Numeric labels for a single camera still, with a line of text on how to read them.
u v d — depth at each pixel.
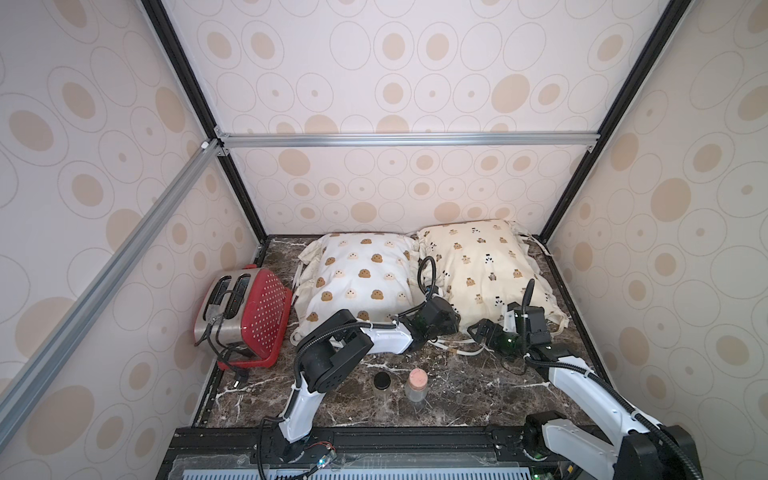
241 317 0.77
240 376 0.83
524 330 0.65
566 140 0.91
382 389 0.74
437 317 0.71
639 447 0.40
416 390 0.75
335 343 0.56
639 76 0.77
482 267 0.97
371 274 0.95
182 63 0.75
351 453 0.73
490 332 0.77
